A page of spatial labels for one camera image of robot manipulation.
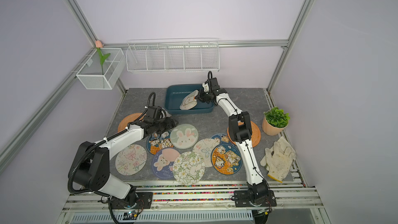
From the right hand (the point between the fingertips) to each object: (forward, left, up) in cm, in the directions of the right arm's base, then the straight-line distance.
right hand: (193, 96), depth 103 cm
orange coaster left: (-10, +45, -11) cm, 47 cm away
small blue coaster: (-27, -19, -11) cm, 35 cm away
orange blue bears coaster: (-39, -20, -10) cm, 45 cm away
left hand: (-23, +10, 0) cm, 25 cm away
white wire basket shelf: (+18, +11, +20) cm, 29 cm away
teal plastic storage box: (+12, +16, -11) cm, 23 cm away
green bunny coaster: (-24, +6, -11) cm, 27 cm away
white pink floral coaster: (-39, +35, -10) cm, 53 cm away
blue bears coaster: (-28, +22, -10) cm, 37 cm away
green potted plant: (-22, -48, +3) cm, 53 cm away
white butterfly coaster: (-32, -7, -11) cm, 34 cm away
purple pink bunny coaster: (-41, +16, -10) cm, 45 cm away
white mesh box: (+4, +52, +21) cm, 56 cm away
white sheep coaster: (-2, +3, -4) cm, 5 cm away
